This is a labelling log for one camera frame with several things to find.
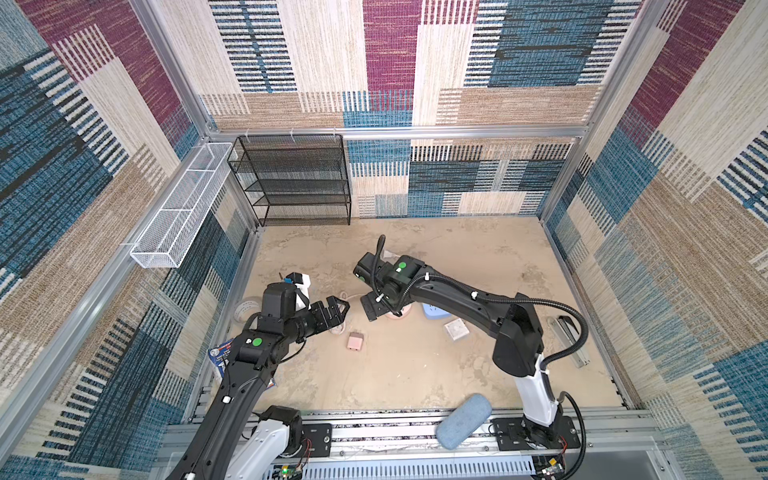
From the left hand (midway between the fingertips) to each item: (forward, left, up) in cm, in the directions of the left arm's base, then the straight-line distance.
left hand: (337, 306), depth 75 cm
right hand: (+4, -13, -8) cm, 16 cm away
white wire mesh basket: (+10, +39, +14) cm, 43 cm away
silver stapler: (-1, -65, -17) cm, 67 cm away
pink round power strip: (+8, -18, -18) cm, 27 cm away
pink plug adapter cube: (-1, -3, -18) cm, 19 cm away
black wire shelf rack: (+53, +20, -1) cm, 56 cm away
